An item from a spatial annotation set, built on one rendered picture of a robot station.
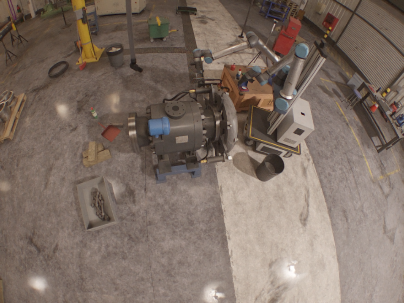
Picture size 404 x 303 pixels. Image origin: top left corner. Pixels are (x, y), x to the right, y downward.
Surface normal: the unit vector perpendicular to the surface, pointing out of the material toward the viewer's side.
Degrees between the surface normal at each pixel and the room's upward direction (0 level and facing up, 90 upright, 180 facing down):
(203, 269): 0
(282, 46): 90
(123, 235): 0
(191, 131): 46
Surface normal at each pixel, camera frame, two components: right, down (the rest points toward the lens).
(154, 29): 0.30, 0.86
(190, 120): 0.24, -0.03
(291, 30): -0.38, 0.78
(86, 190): 0.15, -0.48
